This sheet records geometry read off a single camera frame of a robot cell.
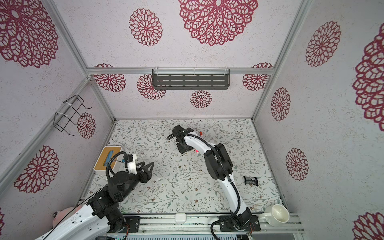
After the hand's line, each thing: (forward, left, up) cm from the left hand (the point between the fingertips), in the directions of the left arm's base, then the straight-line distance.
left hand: (149, 165), depth 75 cm
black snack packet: (-2, -57, -16) cm, 59 cm away
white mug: (-20, -64, -17) cm, 69 cm away
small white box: (-20, -15, -18) cm, 31 cm away
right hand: (+21, -17, -14) cm, 31 cm away
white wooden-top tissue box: (+17, +32, -12) cm, 38 cm away
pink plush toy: (-20, +43, -12) cm, 49 cm away
